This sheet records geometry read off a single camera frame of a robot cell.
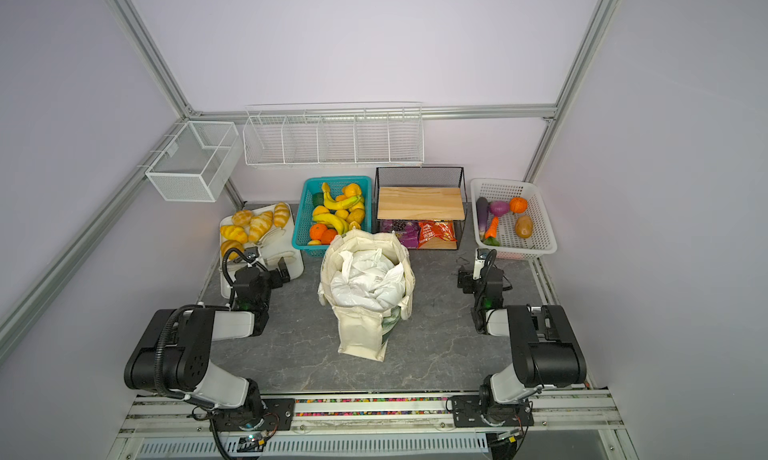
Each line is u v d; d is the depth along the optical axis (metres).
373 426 0.73
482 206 1.12
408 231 1.03
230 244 1.04
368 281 0.80
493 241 1.05
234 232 1.08
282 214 1.14
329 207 1.12
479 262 0.83
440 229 1.06
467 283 0.86
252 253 0.80
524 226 1.08
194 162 0.95
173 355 0.46
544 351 0.45
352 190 1.12
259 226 1.09
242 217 1.12
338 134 0.98
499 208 1.12
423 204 0.99
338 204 1.09
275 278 0.85
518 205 1.13
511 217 1.16
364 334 0.74
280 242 1.09
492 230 1.07
